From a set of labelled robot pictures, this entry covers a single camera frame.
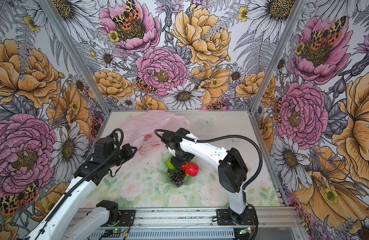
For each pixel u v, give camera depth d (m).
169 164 0.82
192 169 0.79
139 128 0.88
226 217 0.74
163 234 1.12
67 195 0.45
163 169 0.88
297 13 0.73
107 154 0.59
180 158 0.69
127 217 0.74
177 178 0.79
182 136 0.57
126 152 0.67
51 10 0.72
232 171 0.47
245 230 0.72
